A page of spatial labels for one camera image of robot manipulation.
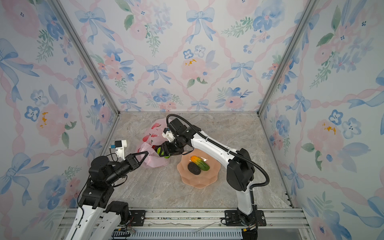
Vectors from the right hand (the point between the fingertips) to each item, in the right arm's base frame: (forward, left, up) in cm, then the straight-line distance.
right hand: (163, 153), depth 78 cm
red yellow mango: (0, +3, +8) cm, 8 cm away
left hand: (-5, +4, +10) cm, 12 cm away
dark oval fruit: (-2, -16, -12) cm, 20 cm away
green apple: (0, +2, +4) cm, 4 cm away
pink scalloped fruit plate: (-6, -23, -16) cm, 29 cm away
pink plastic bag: (+10, +7, +2) cm, 12 cm away
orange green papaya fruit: (0, -21, -13) cm, 25 cm away
